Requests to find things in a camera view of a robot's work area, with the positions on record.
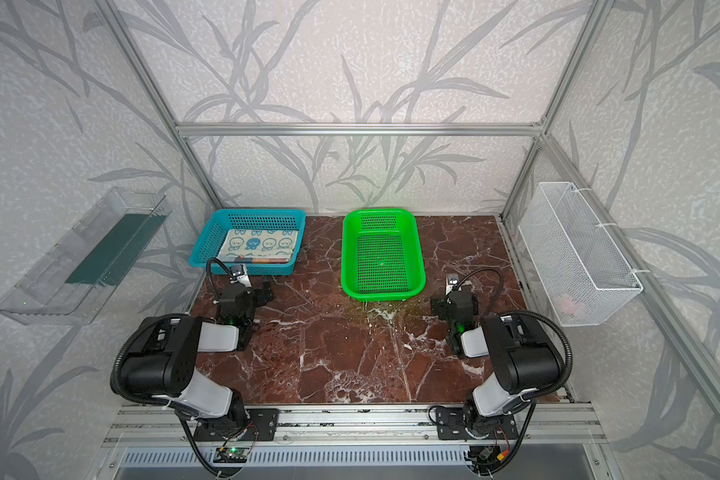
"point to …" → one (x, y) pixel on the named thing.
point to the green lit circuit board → (231, 455)
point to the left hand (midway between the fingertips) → (255, 271)
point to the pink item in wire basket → (567, 303)
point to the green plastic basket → (382, 259)
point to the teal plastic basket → (209, 242)
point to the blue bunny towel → (257, 246)
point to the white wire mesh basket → (583, 275)
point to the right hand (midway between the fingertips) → (454, 283)
